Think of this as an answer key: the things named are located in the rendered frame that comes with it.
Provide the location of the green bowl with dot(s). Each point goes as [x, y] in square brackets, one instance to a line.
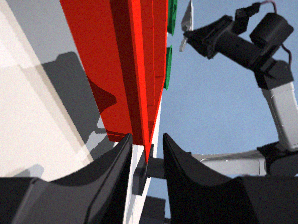
[168, 66]
[171, 20]

